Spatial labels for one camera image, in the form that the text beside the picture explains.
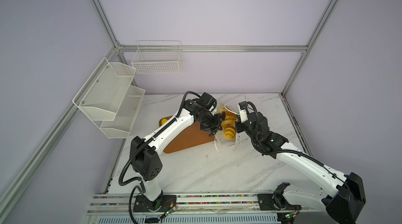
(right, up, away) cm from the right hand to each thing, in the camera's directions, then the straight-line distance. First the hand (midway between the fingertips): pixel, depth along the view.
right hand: (236, 113), depth 77 cm
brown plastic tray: (-24, -16, +19) cm, 34 cm away
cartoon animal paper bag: (-8, -13, +7) cm, 17 cm away
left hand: (-8, -8, -1) cm, 12 cm away
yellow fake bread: (-2, -11, +11) cm, 16 cm away
